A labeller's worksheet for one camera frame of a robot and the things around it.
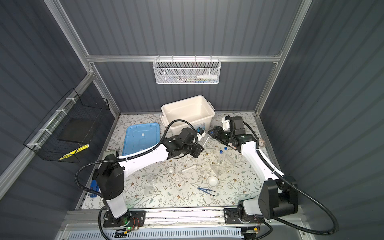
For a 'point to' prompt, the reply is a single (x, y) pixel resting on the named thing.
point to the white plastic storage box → (196, 109)
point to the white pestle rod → (193, 166)
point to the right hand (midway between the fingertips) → (212, 134)
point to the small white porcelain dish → (170, 170)
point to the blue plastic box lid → (141, 137)
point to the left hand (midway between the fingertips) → (203, 148)
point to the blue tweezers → (204, 190)
